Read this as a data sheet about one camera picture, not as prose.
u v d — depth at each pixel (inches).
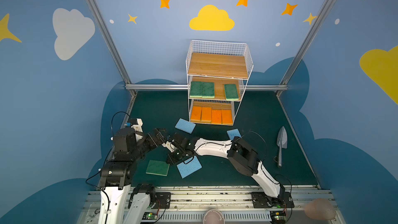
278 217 28.3
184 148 27.8
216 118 41.1
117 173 16.6
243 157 21.3
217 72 29.0
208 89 34.2
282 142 37.1
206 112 42.3
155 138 22.9
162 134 23.4
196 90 33.9
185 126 40.0
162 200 29.9
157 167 32.5
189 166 33.0
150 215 27.9
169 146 30.8
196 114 41.3
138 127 23.5
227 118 40.4
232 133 38.8
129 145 18.7
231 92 33.9
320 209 28.1
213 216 27.7
